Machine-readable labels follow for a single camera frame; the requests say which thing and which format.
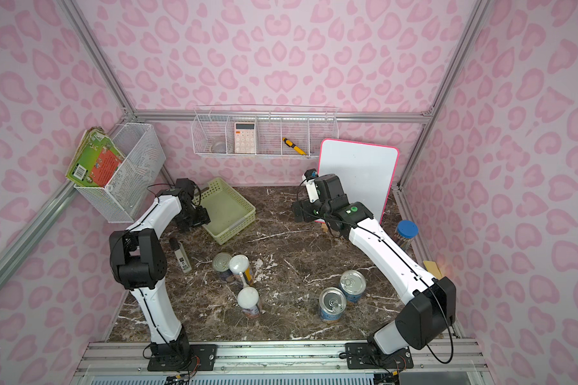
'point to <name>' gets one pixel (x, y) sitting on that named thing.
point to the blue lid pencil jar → (406, 230)
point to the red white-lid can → (248, 300)
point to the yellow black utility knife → (295, 147)
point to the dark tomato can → (221, 264)
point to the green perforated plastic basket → (228, 211)
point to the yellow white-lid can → (239, 264)
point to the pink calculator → (245, 137)
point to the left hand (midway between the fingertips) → (198, 220)
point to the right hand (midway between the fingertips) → (302, 203)
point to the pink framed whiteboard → (365, 172)
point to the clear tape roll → (218, 147)
